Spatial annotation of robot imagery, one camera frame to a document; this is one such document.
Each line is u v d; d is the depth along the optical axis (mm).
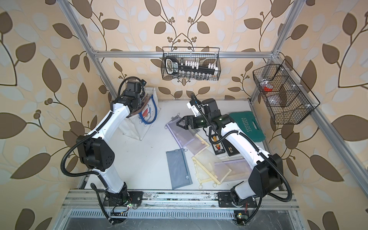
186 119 654
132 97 625
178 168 787
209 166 847
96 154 472
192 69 825
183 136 970
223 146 930
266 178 410
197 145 943
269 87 806
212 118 596
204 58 937
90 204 731
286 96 767
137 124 953
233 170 814
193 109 696
